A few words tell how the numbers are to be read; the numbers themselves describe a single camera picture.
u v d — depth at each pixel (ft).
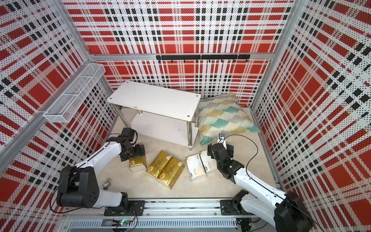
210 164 2.75
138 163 2.71
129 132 2.34
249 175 1.73
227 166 1.97
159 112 2.46
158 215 2.40
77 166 1.49
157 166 2.69
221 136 2.34
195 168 2.70
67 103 2.37
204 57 2.90
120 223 2.28
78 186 1.38
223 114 3.08
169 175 2.57
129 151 2.44
